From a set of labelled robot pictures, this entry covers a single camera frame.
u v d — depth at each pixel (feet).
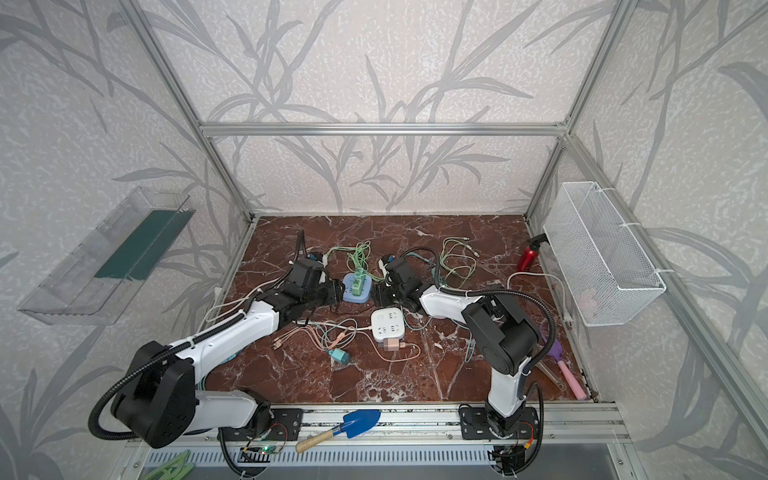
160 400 1.34
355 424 2.42
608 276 1.99
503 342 1.57
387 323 2.91
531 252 3.16
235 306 3.14
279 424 2.38
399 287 2.41
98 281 2.13
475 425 2.40
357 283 3.00
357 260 3.25
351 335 2.90
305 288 2.18
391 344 2.77
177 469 2.23
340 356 2.70
